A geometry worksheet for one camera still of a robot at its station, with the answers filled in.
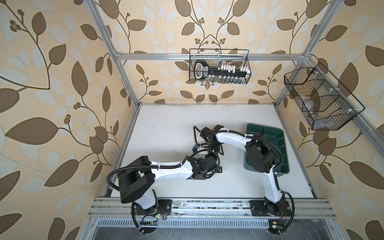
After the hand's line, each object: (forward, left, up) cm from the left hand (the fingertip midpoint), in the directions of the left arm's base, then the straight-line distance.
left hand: (203, 164), depth 85 cm
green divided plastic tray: (+22, -48, -1) cm, 53 cm away
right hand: (+1, -4, -3) cm, 5 cm away
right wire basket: (+21, -60, +31) cm, 70 cm away
